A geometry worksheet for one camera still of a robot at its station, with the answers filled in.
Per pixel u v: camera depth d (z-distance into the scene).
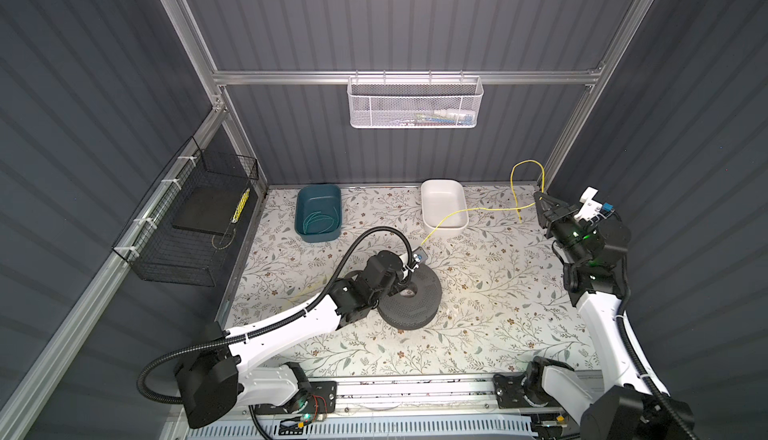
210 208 0.75
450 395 0.75
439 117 0.92
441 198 1.17
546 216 0.64
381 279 0.57
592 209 0.65
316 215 1.06
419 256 0.65
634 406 0.38
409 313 0.81
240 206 0.77
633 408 0.38
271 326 0.46
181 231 0.72
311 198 1.15
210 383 0.40
